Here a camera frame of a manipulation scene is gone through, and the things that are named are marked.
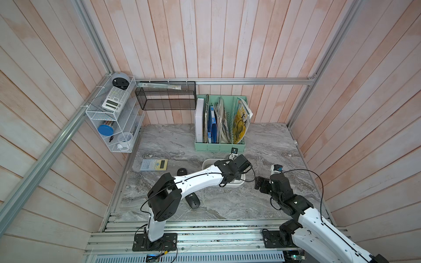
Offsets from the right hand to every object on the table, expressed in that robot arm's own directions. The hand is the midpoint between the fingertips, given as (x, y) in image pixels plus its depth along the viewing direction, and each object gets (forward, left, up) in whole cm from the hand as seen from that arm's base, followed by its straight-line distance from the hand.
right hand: (262, 177), depth 84 cm
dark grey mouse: (-10, +36, -7) cm, 38 cm away
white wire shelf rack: (+21, +70, +21) cm, 76 cm away
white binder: (+29, +34, +14) cm, 47 cm away
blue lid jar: (+12, +77, +23) cm, 82 cm away
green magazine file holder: (+28, +22, +12) cm, 38 cm away
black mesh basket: (+50, +61, +14) cm, 80 cm away
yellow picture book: (+36, +8, +10) cm, 38 cm away
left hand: (+3, +15, +2) cm, 16 cm away
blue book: (+31, +26, +3) cm, 41 cm away
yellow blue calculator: (+11, +62, -7) cm, 63 cm away
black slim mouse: (+7, +44, -7) cm, 45 cm away
